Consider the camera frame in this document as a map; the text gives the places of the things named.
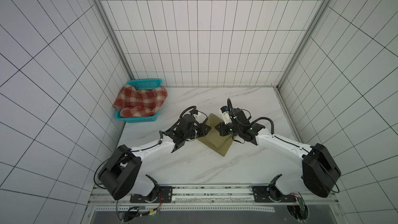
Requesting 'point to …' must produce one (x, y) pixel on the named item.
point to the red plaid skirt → (133, 102)
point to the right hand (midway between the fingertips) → (215, 126)
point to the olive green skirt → (213, 139)
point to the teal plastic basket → (141, 84)
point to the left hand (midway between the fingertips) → (210, 131)
